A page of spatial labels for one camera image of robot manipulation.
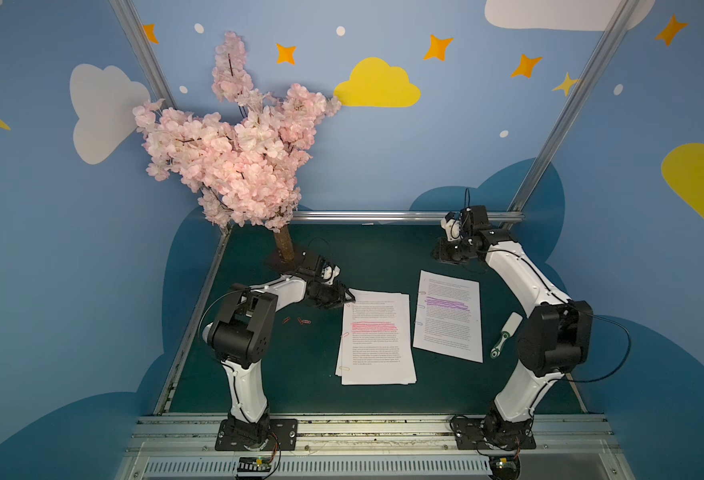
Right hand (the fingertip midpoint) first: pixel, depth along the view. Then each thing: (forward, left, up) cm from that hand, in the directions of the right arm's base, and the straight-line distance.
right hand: (438, 251), depth 91 cm
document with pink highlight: (-23, +18, -18) cm, 34 cm away
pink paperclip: (-21, +27, -17) cm, 38 cm away
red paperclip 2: (-17, +41, -18) cm, 48 cm away
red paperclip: (-18, +47, -18) cm, 53 cm away
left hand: (-10, +26, -13) cm, 31 cm away
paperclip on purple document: (-4, +2, -18) cm, 19 cm away
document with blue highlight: (-31, +29, -17) cm, 45 cm away
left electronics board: (-56, +47, -20) cm, 76 cm away
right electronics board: (-52, -15, -21) cm, 58 cm away
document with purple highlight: (-12, -6, -19) cm, 23 cm away
